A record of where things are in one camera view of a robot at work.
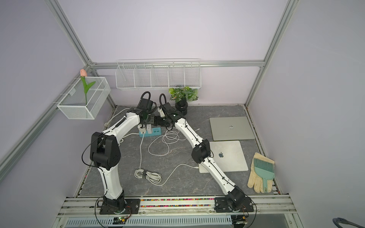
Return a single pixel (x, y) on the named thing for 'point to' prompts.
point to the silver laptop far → (229, 128)
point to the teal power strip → (155, 131)
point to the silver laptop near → (227, 156)
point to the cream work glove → (255, 180)
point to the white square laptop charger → (141, 129)
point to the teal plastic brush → (264, 169)
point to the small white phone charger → (149, 128)
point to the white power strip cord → (107, 124)
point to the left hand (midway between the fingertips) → (149, 119)
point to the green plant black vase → (182, 96)
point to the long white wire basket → (158, 74)
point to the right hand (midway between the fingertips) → (154, 122)
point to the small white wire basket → (73, 104)
